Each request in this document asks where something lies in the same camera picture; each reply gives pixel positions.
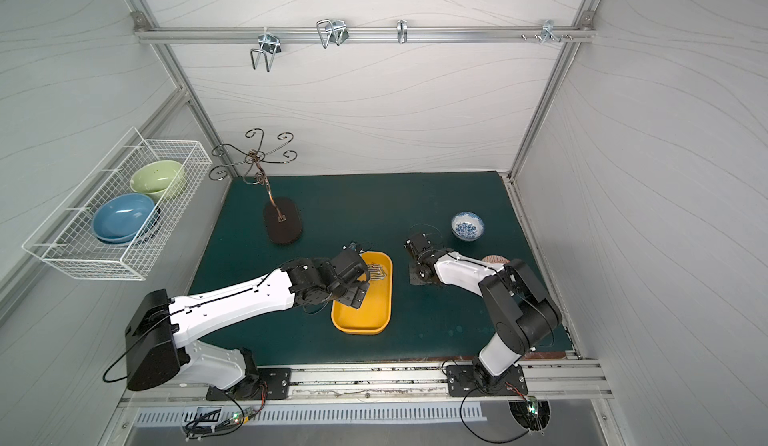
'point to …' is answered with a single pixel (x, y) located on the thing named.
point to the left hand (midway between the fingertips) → (351, 285)
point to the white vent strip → (178, 417)
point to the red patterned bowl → (493, 258)
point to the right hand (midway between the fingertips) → (423, 270)
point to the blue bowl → (121, 219)
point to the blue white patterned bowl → (467, 226)
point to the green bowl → (162, 180)
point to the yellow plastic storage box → (375, 314)
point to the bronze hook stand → (282, 219)
